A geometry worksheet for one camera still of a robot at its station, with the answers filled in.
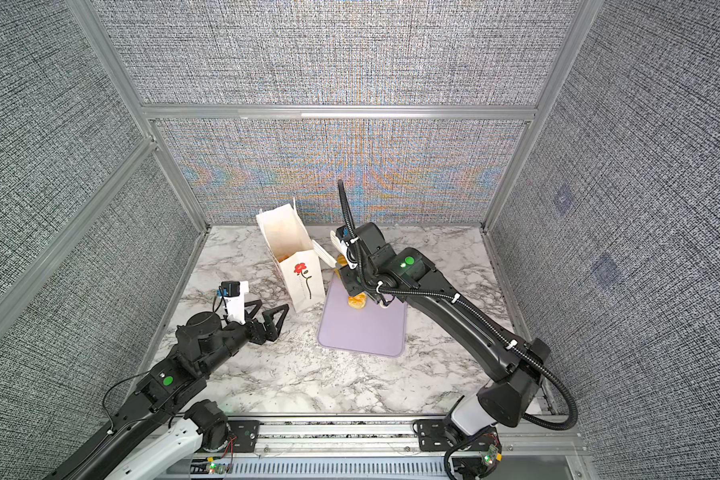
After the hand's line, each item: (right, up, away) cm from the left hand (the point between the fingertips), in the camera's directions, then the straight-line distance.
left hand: (276, 305), depth 71 cm
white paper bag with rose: (+3, +12, +7) cm, 15 cm away
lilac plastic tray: (+24, -11, +22) cm, 34 cm away
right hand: (+17, +8, +3) cm, 20 cm away
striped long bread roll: (+19, -3, +24) cm, 31 cm away
